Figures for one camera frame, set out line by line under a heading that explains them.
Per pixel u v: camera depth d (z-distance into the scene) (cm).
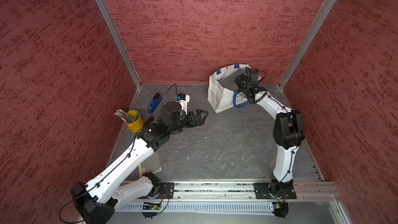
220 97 94
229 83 95
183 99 62
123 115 85
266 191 74
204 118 63
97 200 37
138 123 87
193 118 60
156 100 108
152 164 83
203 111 64
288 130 53
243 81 87
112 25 87
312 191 76
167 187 76
